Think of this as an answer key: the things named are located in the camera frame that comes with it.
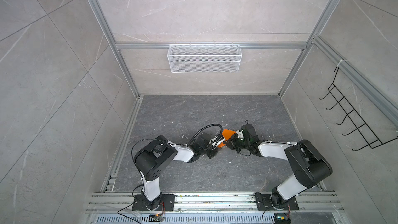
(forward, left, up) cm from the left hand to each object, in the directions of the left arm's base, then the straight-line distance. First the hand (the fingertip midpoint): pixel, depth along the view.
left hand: (219, 142), depth 91 cm
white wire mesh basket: (+47, +7, +27) cm, 55 cm away
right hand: (0, -2, +2) cm, 2 cm away
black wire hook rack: (-17, -55, +31) cm, 65 cm away
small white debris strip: (+7, +22, -3) cm, 24 cm away
